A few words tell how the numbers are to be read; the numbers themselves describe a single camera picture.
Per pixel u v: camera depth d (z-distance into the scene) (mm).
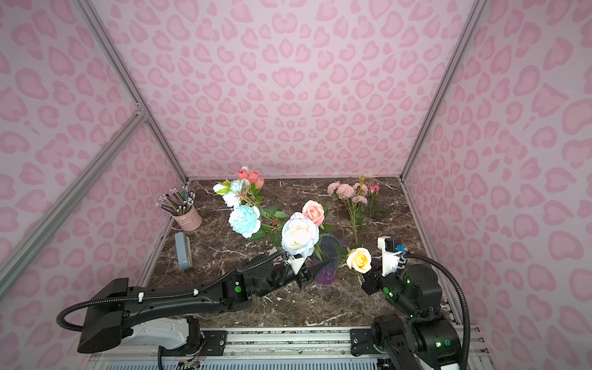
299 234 494
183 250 902
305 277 566
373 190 1101
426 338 426
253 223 516
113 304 463
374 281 537
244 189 525
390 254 533
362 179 1101
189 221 957
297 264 550
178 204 959
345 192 1032
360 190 1074
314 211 505
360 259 465
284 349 721
